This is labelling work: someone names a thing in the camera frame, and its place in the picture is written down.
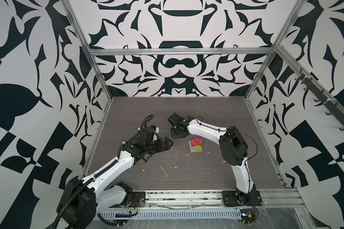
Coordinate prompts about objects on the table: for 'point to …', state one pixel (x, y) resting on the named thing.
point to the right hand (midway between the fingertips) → (175, 133)
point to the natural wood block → (190, 145)
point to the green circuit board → (247, 215)
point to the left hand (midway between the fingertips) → (169, 142)
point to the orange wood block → (194, 143)
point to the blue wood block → (194, 148)
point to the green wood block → (198, 148)
